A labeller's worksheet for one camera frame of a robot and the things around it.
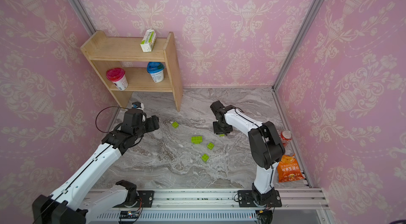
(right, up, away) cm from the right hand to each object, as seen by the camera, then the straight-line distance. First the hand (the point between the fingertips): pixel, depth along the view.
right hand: (220, 131), depth 93 cm
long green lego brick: (-14, -4, -3) cm, 15 cm away
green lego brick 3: (-9, -13, -7) cm, 17 cm away
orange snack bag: (+32, -16, -15) cm, 39 cm away
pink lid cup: (-56, +31, -9) cm, 64 cm away
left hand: (-35, +8, -12) cm, 38 cm away
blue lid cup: (-36, +35, -5) cm, 51 cm away
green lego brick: (-28, +3, +7) cm, 29 cm away
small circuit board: (-44, -35, -20) cm, 60 cm away
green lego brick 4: (0, +1, -14) cm, 14 cm away
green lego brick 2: (-6, -8, -3) cm, 10 cm away
